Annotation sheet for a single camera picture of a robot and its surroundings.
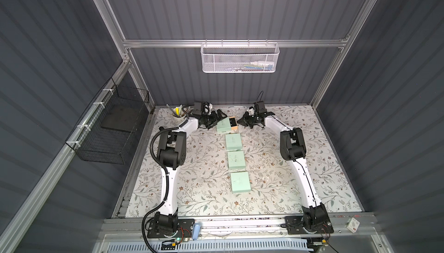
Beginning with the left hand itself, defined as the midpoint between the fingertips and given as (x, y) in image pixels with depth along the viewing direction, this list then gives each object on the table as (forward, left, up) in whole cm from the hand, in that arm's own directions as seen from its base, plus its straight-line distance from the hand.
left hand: (225, 119), depth 102 cm
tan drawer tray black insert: (+3, -5, -6) cm, 8 cm away
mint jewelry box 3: (-24, -6, -6) cm, 25 cm away
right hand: (+4, -9, -6) cm, 11 cm away
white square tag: (-54, -55, -8) cm, 77 cm away
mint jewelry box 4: (-36, -7, -6) cm, 37 cm away
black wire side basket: (-23, +51, +18) cm, 59 cm away
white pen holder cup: (+5, +29, -1) cm, 29 cm away
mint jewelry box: (-1, +1, -5) cm, 5 cm away
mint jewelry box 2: (-12, -5, -6) cm, 14 cm away
